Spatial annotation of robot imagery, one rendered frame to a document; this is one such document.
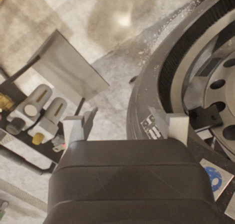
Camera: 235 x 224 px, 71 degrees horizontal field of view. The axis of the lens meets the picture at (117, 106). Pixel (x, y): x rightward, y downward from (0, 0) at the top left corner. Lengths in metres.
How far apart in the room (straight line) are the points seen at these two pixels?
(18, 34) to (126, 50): 0.59
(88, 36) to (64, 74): 0.28
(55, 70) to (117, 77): 0.38
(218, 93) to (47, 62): 0.90
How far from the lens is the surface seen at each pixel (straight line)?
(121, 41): 0.92
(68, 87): 1.12
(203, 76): 0.53
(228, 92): 0.45
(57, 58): 1.05
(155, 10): 0.89
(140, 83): 0.41
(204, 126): 0.39
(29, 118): 0.72
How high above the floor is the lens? 0.88
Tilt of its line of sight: 51 degrees down
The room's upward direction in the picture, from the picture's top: 170 degrees counter-clockwise
